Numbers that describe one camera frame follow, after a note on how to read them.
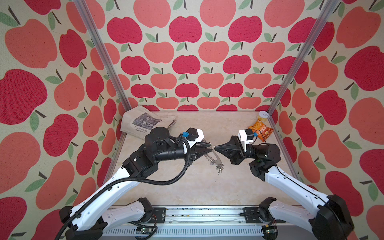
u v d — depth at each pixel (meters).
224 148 0.54
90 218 0.38
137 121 1.04
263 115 1.11
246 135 0.49
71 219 0.37
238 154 0.54
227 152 0.57
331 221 0.39
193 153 0.47
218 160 0.57
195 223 0.73
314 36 0.79
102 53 0.86
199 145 0.52
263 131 1.04
